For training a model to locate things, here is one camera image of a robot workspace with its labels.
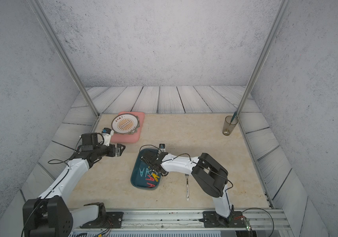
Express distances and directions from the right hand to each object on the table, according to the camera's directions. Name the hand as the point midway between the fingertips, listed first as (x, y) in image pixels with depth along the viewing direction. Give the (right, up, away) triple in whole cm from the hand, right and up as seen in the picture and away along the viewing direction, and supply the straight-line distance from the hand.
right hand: (161, 164), depth 89 cm
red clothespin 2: (-5, -10, -6) cm, 13 cm away
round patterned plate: (-30, +25, +24) cm, 46 cm away
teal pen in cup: (+48, +29, +12) cm, 57 cm away
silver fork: (+15, -13, -8) cm, 22 cm away
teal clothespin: (-12, -4, 0) cm, 12 cm away
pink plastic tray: (-23, +14, +18) cm, 33 cm away
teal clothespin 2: (-8, -4, 0) cm, 9 cm away
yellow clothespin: (-3, -6, -3) cm, 7 cm away
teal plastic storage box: (-11, -6, -2) cm, 13 cm away
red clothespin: (-6, -7, -2) cm, 10 cm away
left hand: (-23, +12, -4) cm, 27 cm away
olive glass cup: (+45, +20, +16) cm, 52 cm away
